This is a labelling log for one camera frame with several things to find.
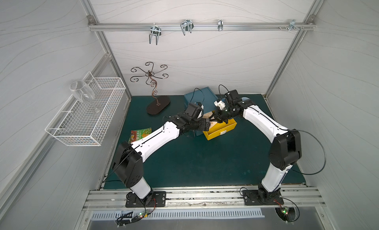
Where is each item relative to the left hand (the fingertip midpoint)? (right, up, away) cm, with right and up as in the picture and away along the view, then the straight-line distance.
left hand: (206, 124), depth 81 cm
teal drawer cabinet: (0, +16, +10) cm, 19 cm away
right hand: (+1, +3, +3) cm, 4 cm away
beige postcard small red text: (+1, +5, +3) cm, 6 cm away
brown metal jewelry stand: (-39, +8, +32) cm, 51 cm away
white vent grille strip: (-28, -43, -11) cm, 52 cm away
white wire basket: (-60, +3, -16) cm, 62 cm away
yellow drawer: (+6, -2, -3) cm, 7 cm away
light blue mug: (+32, +17, +30) cm, 47 cm away
